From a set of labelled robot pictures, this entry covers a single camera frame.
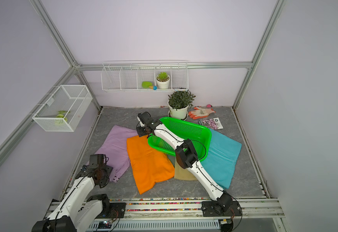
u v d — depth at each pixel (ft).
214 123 3.56
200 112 3.82
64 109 2.71
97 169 2.04
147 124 2.60
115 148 3.11
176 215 2.40
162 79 2.99
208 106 4.07
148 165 2.85
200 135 3.17
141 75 3.27
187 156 2.17
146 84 3.25
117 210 2.38
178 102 3.24
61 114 2.47
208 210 2.39
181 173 2.73
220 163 2.89
